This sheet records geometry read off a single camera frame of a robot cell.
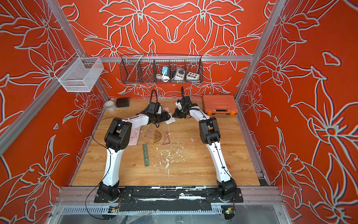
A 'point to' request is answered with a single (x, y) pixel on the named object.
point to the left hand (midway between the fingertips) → (168, 115)
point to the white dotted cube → (192, 76)
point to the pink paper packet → (171, 120)
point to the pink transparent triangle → (167, 140)
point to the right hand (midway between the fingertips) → (170, 114)
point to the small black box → (122, 102)
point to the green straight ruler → (146, 155)
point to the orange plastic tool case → (220, 104)
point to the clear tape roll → (110, 106)
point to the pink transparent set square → (150, 132)
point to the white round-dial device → (179, 74)
